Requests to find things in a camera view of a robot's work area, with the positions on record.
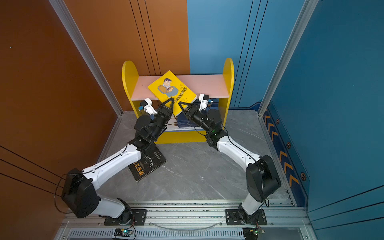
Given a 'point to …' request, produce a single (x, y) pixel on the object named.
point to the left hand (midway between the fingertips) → (173, 98)
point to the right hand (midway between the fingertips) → (177, 104)
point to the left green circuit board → (123, 232)
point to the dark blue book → (183, 121)
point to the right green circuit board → (251, 233)
